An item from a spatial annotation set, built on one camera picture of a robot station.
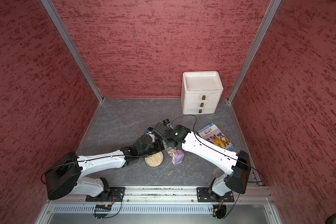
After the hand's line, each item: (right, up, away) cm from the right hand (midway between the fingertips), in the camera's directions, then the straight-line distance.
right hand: (173, 144), depth 75 cm
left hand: (-3, -2, +5) cm, 6 cm away
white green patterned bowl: (-10, -11, +6) cm, 17 cm away
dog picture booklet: (+29, +2, +23) cm, 37 cm away
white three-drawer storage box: (+19, +31, +18) cm, 41 cm away
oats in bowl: (-11, -12, +6) cm, 17 cm away
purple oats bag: (+2, -8, +5) cm, 10 cm away
